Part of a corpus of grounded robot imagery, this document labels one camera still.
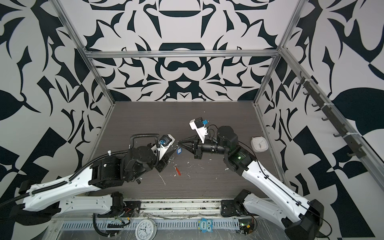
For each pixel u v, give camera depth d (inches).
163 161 20.6
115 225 28.7
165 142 19.5
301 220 15.1
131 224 27.8
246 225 27.9
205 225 27.2
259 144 36.9
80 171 16.6
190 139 23.0
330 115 21.6
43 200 15.5
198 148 21.0
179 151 25.0
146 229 26.1
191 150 22.8
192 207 29.9
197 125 21.3
